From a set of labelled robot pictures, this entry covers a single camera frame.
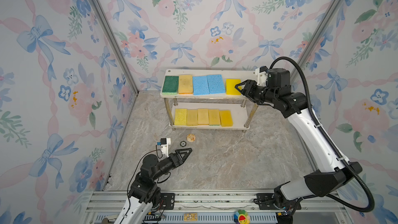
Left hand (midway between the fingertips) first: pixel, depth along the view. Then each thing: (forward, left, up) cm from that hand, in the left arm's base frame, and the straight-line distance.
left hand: (189, 152), depth 72 cm
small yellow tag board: (-23, -1, -16) cm, 28 cm away
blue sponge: (+27, -12, +18) cm, 34 cm away
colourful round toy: (-23, -24, -16) cm, 37 cm away
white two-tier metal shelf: (+19, -8, +15) cm, 26 cm away
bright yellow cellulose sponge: (+27, +7, -10) cm, 30 cm away
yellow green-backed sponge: (+26, -13, -9) cm, 31 cm away
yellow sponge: (+26, -21, -10) cm, 34 cm away
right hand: (+22, -21, +21) cm, 37 cm away
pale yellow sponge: (+26, +1, -9) cm, 28 cm away
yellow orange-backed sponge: (+27, -6, -9) cm, 29 cm away
